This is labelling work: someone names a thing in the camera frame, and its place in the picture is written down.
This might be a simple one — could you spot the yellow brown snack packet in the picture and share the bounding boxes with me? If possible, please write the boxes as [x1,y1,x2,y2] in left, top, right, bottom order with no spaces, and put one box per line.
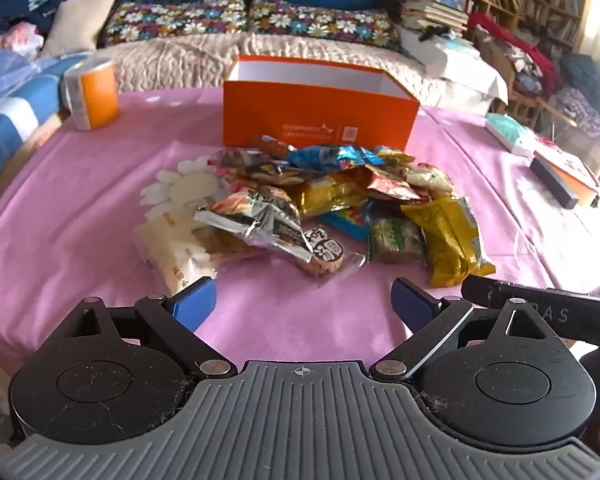
[375,146,416,166]

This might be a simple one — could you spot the beige quilted blanket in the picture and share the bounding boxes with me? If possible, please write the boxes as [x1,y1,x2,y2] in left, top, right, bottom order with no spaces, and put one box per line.
[97,34,451,108]

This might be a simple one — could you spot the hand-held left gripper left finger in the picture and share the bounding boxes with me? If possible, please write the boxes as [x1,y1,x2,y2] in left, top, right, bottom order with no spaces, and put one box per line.
[62,279,237,378]

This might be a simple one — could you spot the teal tissue packet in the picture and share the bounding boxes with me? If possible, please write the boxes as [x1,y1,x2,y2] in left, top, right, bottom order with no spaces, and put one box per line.
[485,112,543,157]

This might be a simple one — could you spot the red white snack packet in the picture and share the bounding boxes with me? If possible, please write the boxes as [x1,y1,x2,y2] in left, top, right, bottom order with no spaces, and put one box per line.
[365,165,421,201]

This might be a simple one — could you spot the clear packet dark contents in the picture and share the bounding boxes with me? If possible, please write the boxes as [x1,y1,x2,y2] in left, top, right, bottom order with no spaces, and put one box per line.
[212,147,291,181]

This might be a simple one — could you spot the orange cardboard box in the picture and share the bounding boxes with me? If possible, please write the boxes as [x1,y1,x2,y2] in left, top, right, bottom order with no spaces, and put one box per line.
[222,55,421,153]

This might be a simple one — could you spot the round cookie clear packet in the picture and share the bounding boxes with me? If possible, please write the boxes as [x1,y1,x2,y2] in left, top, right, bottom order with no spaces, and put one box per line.
[295,227,366,281]

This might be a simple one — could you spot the blue white striped blanket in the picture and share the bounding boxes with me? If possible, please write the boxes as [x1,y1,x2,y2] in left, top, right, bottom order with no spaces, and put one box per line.
[0,50,88,196]

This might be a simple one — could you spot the pink daisy print tablecloth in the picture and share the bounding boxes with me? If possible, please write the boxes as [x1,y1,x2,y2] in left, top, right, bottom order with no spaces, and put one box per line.
[0,85,600,376]

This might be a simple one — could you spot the green snack packet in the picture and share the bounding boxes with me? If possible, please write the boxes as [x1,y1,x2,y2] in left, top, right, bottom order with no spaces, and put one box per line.
[367,215,426,263]

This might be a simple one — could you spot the white rice cracker packet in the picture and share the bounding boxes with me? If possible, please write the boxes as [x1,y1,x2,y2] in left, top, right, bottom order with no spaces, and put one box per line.
[132,207,218,296]

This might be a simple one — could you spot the purple floral cloth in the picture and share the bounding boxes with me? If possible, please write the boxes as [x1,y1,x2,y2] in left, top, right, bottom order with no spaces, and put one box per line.
[555,87,600,133]

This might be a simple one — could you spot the white paper pile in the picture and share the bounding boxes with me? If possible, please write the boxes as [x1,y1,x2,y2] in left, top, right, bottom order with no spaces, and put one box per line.
[397,25,511,113]

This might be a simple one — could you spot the wooden chair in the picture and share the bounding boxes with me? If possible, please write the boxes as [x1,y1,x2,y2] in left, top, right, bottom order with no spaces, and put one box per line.
[505,75,581,126]

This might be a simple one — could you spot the red cloth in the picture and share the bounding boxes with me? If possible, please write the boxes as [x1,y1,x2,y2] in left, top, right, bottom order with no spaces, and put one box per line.
[467,12,561,96]

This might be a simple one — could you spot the floral crochet cushion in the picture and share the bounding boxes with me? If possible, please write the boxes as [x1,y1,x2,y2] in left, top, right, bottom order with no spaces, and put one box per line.
[100,0,248,48]
[247,0,401,51]

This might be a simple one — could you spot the dark blue jacket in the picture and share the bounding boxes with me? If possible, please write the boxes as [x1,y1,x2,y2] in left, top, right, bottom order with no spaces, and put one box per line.
[560,55,600,131]

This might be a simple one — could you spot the brown crisp clear packet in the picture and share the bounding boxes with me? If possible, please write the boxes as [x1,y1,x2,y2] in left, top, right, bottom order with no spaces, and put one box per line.
[195,227,281,271]

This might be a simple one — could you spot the yellow gold snack packet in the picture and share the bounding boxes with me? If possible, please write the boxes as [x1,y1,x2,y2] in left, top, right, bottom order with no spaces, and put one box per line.
[295,172,376,221]

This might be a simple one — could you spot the beige pillow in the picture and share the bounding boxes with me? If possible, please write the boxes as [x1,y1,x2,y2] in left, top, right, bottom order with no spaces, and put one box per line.
[39,0,121,58]

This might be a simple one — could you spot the orange white cylindrical container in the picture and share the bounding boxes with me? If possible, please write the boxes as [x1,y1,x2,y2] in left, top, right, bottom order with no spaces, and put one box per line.
[62,56,121,132]

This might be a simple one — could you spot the cream snack packet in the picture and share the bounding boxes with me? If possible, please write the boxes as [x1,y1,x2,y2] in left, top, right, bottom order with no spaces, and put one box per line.
[405,162,453,193]

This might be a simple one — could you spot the red white book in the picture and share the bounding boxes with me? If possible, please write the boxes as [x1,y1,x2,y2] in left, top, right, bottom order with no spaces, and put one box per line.
[532,136,600,186]

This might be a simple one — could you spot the light blue cloth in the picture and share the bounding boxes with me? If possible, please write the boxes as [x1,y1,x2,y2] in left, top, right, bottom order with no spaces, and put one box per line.
[0,47,36,91]

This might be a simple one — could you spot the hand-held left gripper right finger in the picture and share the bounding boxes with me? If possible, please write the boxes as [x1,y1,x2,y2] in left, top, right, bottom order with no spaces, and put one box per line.
[370,278,551,381]

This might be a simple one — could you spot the stack of books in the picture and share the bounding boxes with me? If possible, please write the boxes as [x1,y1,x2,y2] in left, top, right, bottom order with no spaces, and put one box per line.
[400,0,471,36]

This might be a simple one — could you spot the pink cloth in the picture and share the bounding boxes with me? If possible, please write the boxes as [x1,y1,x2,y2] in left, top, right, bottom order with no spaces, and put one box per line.
[0,22,46,53]

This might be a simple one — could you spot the navy floral garment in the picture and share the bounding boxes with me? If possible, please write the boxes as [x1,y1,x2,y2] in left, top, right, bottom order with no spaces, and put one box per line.
[0,0,63,36]

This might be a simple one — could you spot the orange brown snack packet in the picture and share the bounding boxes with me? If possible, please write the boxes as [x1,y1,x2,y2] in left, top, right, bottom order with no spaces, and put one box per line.
[257,135,296,158]

